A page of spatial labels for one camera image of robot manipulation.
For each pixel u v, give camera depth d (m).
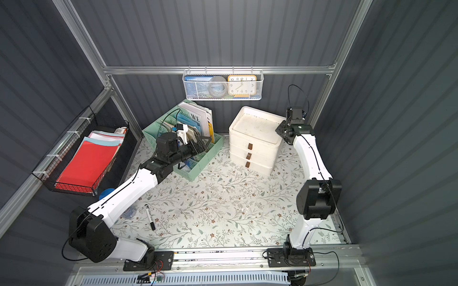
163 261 0.74
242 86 0.88
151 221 0.84
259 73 0.89
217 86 0.87
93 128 0.81
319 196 0.47
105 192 0.73
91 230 0.40
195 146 0.68
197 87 0.84
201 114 0.95
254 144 0.87
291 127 0.64
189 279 0.77
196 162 0.97
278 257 0.74
